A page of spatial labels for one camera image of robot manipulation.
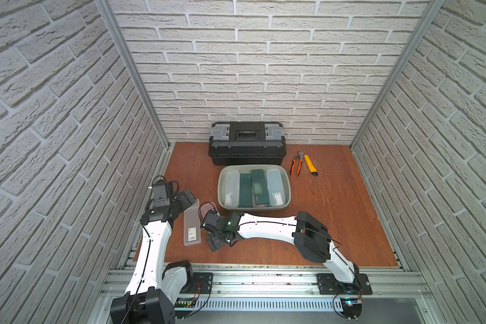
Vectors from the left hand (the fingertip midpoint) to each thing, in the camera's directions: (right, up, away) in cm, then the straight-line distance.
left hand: (185, 195), depth 81 cm
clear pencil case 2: (+40, +1, +15) cm, 42 cm away
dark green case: (+24, 0, +16) cm, 29 cm away
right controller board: (+63, -38, -12) cm, 75 cm away
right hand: (+15, -18, +2) cm, 24 cm away
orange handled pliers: (+56, +18, +32) cm, 67 cm away
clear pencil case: (+18, +1, +16) cm, 24 cm away
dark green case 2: (+32, +2, +16) cm, 36 cm away
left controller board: (+3, -38, -9) cm, 39 cm away
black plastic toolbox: (+25, +23, +17) cm, 38 cm away
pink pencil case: (+6, -7, +13) cm, 16 cm away
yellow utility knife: (+61, +10, +26) cm, 67 cm away
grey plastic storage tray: (+45, +5, +18) cm, 49 cm away
